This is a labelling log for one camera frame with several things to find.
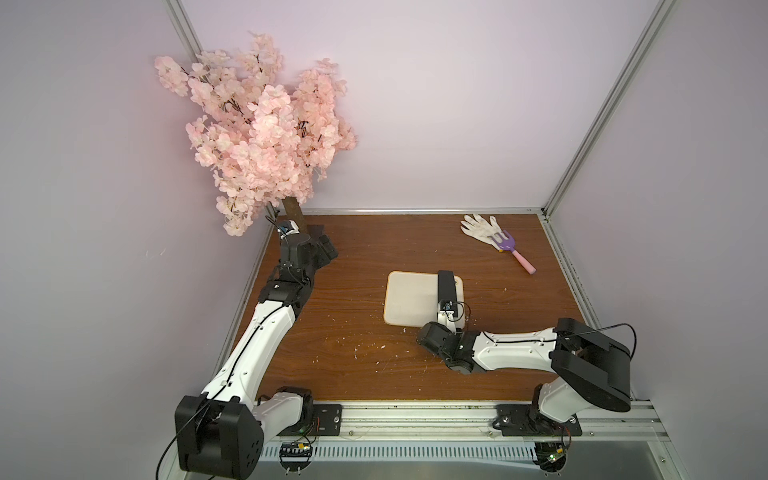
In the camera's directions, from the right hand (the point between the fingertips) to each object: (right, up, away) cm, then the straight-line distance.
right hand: (435, 327), depth 88 cm
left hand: (-34, +26, -8) cm, 44 cm away
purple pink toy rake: (+30, +25, +19) cm, 43 cm away
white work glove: (+22, +30, +26) cm, 45 cm away
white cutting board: (-7, +7, +7) cm, 12 cm away
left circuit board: (-37, -27, -16) cm, 49 cm away
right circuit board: (+25, -25, -19) cm, 40 cm away
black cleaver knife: (+5, +10, +7) cm, 13 cm away
